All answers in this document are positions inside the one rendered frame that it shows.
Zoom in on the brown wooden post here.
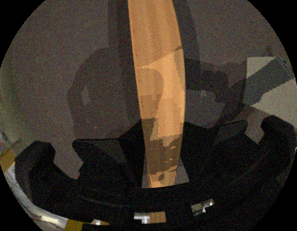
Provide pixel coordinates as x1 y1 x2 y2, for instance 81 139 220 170
147 162 166 224

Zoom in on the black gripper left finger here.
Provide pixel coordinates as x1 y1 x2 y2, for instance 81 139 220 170
72 119 145 189

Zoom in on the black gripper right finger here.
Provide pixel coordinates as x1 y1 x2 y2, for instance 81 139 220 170
179 119 248 181

